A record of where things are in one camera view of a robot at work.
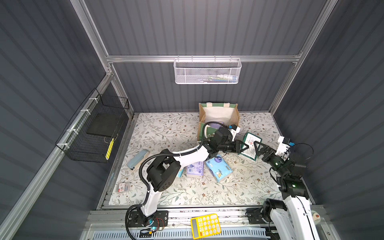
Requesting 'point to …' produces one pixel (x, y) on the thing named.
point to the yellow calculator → (205, 225)
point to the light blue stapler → (135, 162)
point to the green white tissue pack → (249, 138)
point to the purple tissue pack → (195, 170)
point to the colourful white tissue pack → (180, 172)
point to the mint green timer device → (316, 217)
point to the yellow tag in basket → (109, 150)
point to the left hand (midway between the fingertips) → (252, 151)
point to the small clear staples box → (124, 187)
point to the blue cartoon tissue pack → (218, 167)
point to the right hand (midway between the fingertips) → (262, 145)
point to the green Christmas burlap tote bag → (227, 113)
